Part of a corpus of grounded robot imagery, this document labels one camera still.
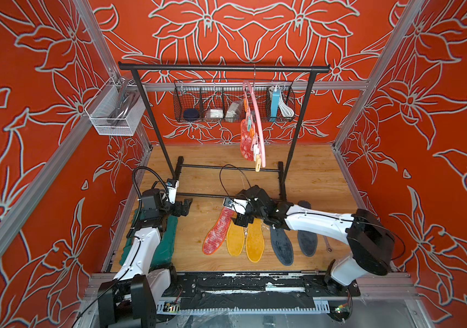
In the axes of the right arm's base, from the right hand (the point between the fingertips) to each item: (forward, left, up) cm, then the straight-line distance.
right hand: (231, 205), depth 82 cm
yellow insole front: (-10, -10, -11) cm, 18 cm away
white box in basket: (+32, +7, +22) cm, 40 cm away
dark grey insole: (-12, -21, -11) cm, 27 cm away
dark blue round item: (+39, +20, +17) cm, 47 cm away
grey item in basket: (+39, 0, +20) cm, 44 cm away
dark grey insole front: (-10, -33, -12) cm, 36 cm away
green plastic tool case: (-17, +25, -7) cm, 31 cm away
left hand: (+5, +23, -1) cm, 24 cm away
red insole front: (-9, +6, -12) cm, 16 cm away
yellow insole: (-9, -2, -12) cm, 15 cm away
